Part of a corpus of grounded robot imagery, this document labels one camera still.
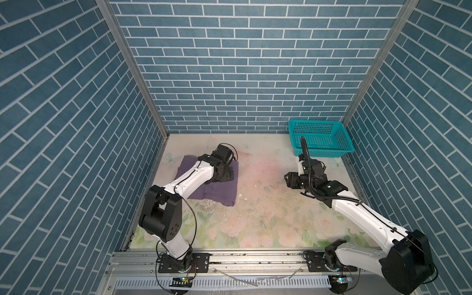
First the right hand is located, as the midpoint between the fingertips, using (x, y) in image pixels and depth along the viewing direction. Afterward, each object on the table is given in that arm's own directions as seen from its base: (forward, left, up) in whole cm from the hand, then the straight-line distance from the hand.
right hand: (291, 176), depth 84 cm
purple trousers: (-4, +33, -12) cm, 35 cm away
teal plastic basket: (+41, -29, -14) cm, 52 cm away
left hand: (0, +31, -5) cm, 31 cm away
